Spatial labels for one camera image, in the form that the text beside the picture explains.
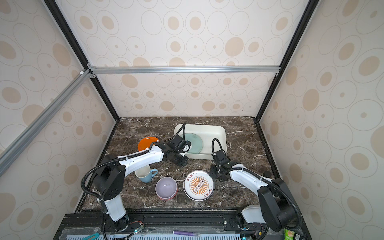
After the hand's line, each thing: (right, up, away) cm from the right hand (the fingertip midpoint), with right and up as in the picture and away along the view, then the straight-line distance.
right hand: (213, 173), depth 89 cm
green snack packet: (+33, -23, -20) cm, 45 cm away
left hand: (-14, +7, -3) cm, 16 cm away
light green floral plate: (-9, +16, +14) cm, 23 cm away
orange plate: (-44, +17, +14) cm, 50 cm away
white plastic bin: (-1, +24, +21) cm, 32 cm away
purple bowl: (-27, -6, -8) cm, 28 cm away
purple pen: (-15, -23, -19) cm, 33 cm away
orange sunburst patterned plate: (-9, -6, -4) cm, 11 cm away
